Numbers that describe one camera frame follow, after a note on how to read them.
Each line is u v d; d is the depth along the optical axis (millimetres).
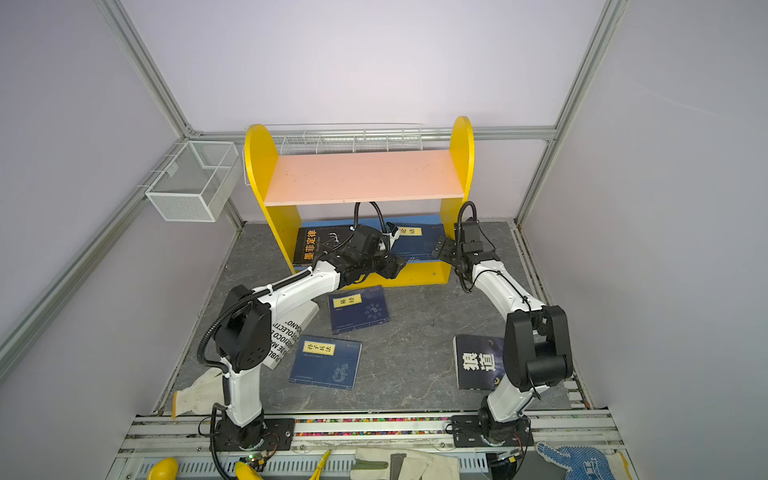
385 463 694
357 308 966
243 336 498
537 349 457
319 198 704
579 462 698
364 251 709
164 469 655
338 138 937
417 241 953
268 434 738
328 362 849
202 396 796
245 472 644
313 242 938
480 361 843
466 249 699
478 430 739
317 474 666
